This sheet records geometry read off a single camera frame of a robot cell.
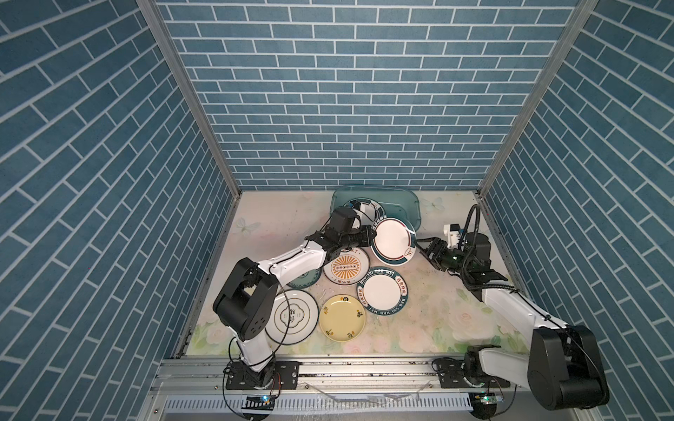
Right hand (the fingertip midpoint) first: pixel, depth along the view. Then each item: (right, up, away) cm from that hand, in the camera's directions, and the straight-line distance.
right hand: (419, 247), depth 84 cm
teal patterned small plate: (-38, -13, +9) cm, 41 cm away
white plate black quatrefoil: (-41, -23, +1) cm, 47 cm away
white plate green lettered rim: (-11, -17, +8) cm, 21 cm away
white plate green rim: (-7, +1, +6) cm, 9 cm away
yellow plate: (-25, -23, +1) cm, 34 cm away
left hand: (-11, +4, +2) cm, 12 cm away
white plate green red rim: (-15, +13, +31) cm, 37 cm away
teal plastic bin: (0, +16, +30) cm, 34 cm away
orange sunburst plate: (-22, -9, +13) cm, 27 cm away
